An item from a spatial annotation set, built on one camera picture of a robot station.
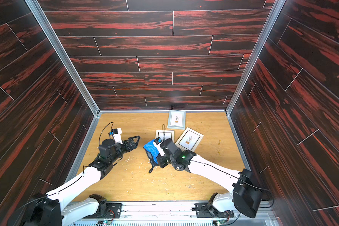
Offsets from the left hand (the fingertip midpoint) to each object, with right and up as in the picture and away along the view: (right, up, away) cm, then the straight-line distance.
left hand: (136, 138), depth 81 cm
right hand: (+14, -9, -1) cm, 17 cm away
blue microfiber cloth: (+9, -5, -3) cm, 10 cm away
